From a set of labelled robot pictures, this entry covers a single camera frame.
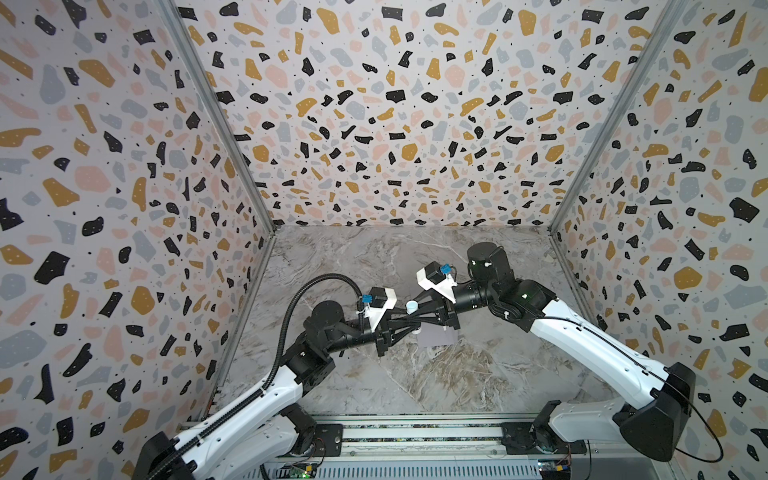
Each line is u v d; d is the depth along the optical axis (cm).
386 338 58
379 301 56
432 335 92
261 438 56
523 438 73
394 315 64
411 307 61
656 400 40
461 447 73
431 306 59
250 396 47
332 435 74
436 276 53
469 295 58
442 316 58
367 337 59
